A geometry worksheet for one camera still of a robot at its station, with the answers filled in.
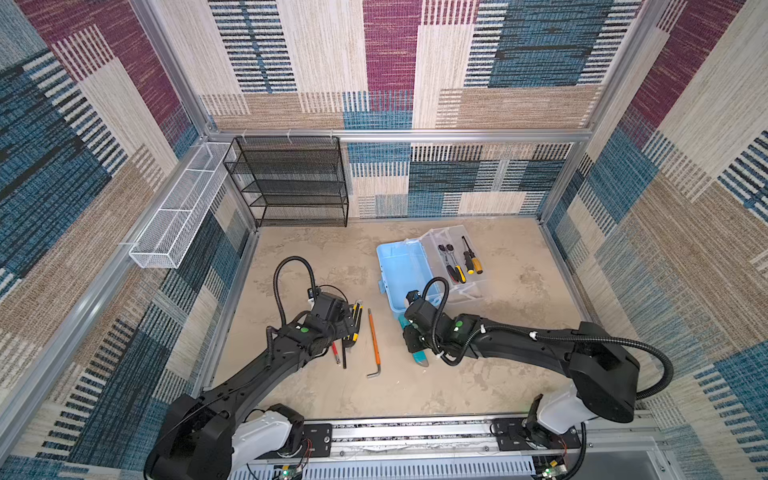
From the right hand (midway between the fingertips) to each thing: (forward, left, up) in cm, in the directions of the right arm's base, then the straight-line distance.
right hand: (410, 339), depth 84 cm
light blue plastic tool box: (+27, 0, -2) cm, 27 cm away
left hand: (+5, +20, +3) cm, 21 cm away
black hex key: (-4, +19, -5) cm, 20 cm away
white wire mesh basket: (+15, +57, +29) cm, 65 cm away
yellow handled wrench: (+18, -16, +6) cm, 25 cm away
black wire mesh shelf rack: (+56, +39, +12) cm, 69 cm away
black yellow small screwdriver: (+21, -19, +7) cm, 29 cm away
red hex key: (-1, +21, -5) cm, 22 cm away
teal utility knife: (-7, -2, +7) cm, 10 cm away
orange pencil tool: (-4, +9, -5) cm, 11 cm away
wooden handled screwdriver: (+21, -21, +6) cm, 31 cm away
